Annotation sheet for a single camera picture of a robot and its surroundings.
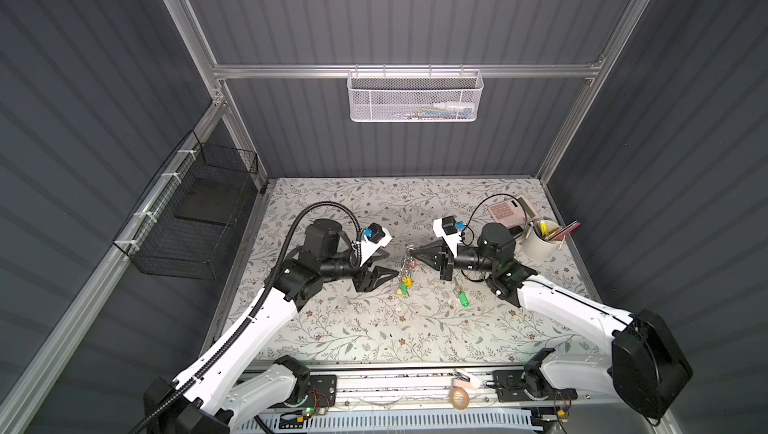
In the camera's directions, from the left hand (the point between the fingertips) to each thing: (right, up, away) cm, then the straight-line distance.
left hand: (391, 262), depth 70 cm
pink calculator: (+45, +11, +38) cm, 60 cm away
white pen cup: (+46, +3, +19) cm, 50 cm away
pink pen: (+54, +5, +21) cm, 58 cm away
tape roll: (+17, -34, +3) cm, 38 cm away
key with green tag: (+22, -14, +19) cm, 32 cm away
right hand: (+6, +1, +1) cm, 6 cm away
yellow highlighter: (+49, +6, +24) cm, 55 cm away
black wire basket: (-52, +9, +4) cm, 53 cm away
